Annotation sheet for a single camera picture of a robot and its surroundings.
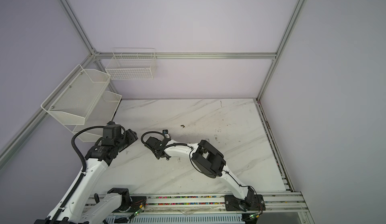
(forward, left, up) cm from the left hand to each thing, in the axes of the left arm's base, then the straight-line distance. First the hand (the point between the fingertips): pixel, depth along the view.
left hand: (132, 136), depth 79 cm
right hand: (+1, -14, -18) cm, 23 cm away
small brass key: (+19, -25, -17) cm, 35 cm away
